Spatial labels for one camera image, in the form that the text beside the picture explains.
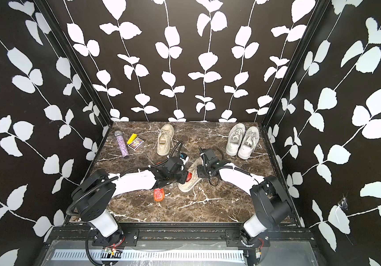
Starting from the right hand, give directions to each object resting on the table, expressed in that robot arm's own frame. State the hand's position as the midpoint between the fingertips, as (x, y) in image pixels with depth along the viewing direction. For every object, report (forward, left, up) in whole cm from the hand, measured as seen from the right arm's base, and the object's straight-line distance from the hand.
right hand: (198, 168), depth 90 cm
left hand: (-1, +6, 0) cm, 6 cm away
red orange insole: (-13, +21, -5) cm, 25 cm away
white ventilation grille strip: (-39, +25, -7) cm, 47 cm away
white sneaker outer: (+19, -32, 0) cm, 37 cm away
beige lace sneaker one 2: (-5, +3, 0) cm, 6 cm away
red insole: (-4, +5, +1) cm, 6 cm away
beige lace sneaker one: (+25, +21, +1) cm, 33 cm away
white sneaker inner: (+23, -24, +3) cm, 33 cm away
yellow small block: (+29, +45, -6) cm, 54 cm away
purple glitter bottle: (+19, +49, -2) cm, 53 cm away
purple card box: (+21, +41, -5) cm, 47 cm away
